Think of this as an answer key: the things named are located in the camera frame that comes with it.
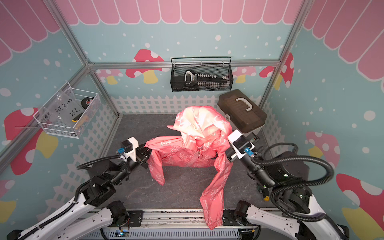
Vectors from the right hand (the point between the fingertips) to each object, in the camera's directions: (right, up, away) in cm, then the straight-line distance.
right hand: (226, 123), depth 46 cm
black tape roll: (-69, +13, +35) cm, 79 cm away
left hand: (-26, -8, +16) cm, 31 cm away
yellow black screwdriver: (+29, -37, +35) cm, 59 cm away
